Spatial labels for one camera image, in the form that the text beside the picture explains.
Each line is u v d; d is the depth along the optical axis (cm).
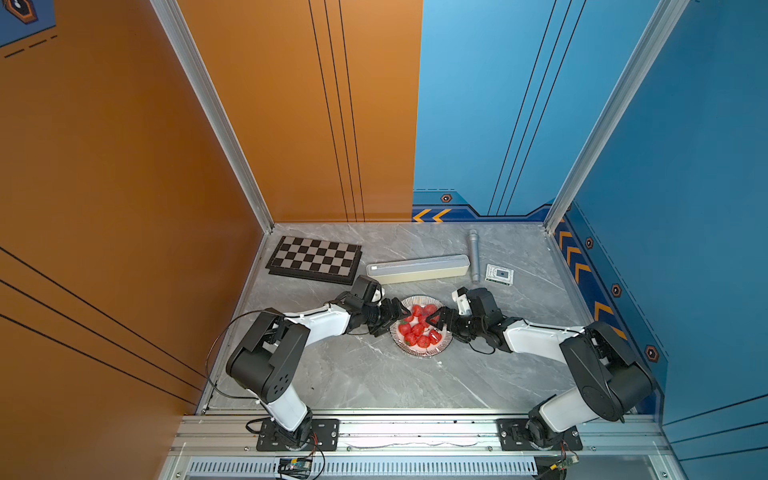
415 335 87
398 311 81
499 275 103
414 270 99
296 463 71
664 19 70
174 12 70
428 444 73
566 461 69
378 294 77
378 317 79
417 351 83
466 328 78
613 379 45
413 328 89
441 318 81
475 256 107
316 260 105
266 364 46
